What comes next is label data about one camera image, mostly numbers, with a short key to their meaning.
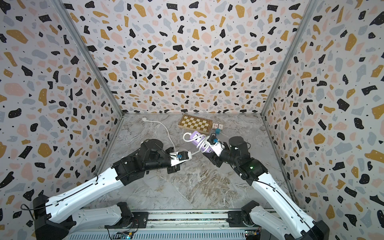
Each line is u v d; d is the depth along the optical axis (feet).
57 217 1.27
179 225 2.40
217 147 2.02
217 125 3.71
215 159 2.03
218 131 3.64
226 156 2.02
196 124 3.71
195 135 2.25
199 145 2.17
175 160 1.80
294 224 1.30
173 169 1.89
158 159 1.77
